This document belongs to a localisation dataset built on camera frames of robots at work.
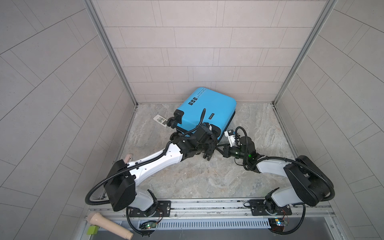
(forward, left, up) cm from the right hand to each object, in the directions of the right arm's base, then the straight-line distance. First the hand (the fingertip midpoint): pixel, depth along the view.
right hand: (215, 148), depth 83 cm
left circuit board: (-32, +34, -6) cm, 47 cm away
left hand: (-2, -1, +7) cm, 7 cm away
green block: (-32, +58, -5) cm, 66 cm away
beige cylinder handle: (-29, +56, -3) cm, 63 cm away
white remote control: (+28, +35, -5) cm, 45 cm away
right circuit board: (-35, -25, -11) cm, 44 cm away
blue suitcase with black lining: (+25, +3, +9) cm, 26 cm away
